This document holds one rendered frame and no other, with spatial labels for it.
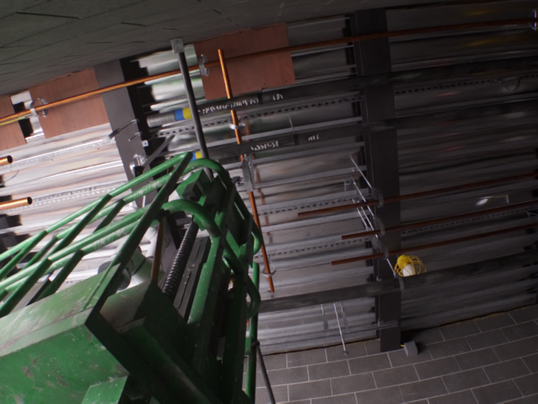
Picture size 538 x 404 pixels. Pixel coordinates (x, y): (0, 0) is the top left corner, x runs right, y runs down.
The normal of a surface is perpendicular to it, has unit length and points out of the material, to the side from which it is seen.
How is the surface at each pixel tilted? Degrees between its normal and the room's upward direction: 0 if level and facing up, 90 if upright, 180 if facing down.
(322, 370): 90
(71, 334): 180
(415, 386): 90
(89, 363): 180
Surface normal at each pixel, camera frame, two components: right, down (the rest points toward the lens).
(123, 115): 0.00, 0.41
